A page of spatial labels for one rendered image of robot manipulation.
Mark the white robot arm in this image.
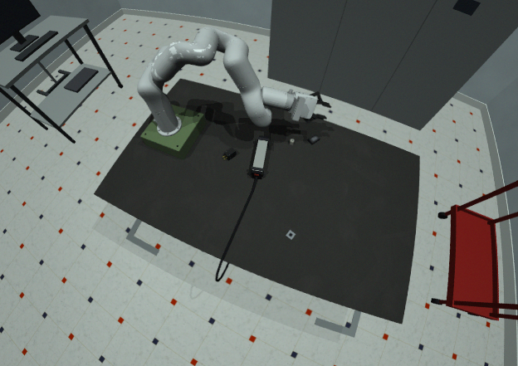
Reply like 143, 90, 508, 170
137, 27, 305, 136

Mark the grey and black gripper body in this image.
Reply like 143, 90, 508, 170
293, 92, 317, 120

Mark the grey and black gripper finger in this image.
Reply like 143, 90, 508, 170
310, 91, 331, 108
304, 113, 327, 124

